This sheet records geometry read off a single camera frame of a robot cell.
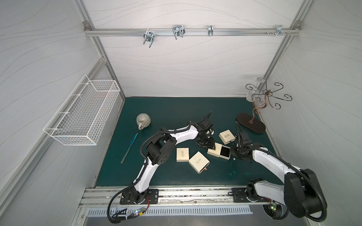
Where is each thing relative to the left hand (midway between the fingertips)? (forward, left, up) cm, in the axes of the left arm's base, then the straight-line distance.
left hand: (213, 149), depth 88 cm
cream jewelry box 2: (-1, -5, +1) cm, 5 cm away
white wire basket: (+1, +70, +28) cm, 75 cm away
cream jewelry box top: (+9, -10, +1) cm, 13 cm away
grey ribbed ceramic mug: (+23, +50, -1) cm, 55 cm away
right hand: (0, -13, -2) cm, 13 cm away
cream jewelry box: (-5, +20, +1) cm, 20 cm away
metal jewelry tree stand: (+33, -32, +17) cm, 49 cm away
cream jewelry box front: (-9, +9, 0) cm, 13 cm away
